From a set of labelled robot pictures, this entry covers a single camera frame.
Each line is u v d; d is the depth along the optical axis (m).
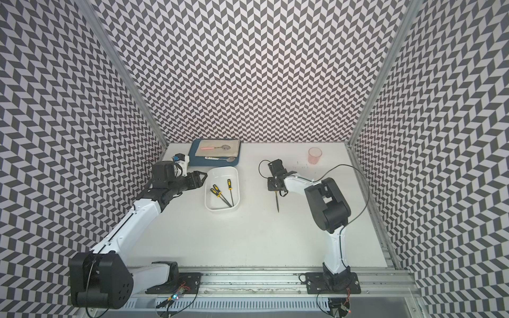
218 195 0.96
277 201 0.95
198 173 0.75
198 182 0.75
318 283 0.75
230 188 0.99
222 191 0.99
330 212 0.52
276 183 0.74
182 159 0.74
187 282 0.71
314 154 1.05
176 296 0.68
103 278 0.39
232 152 1.12
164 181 0.63
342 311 0.67
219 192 0.97
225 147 1.19
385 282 0.75
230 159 1.09
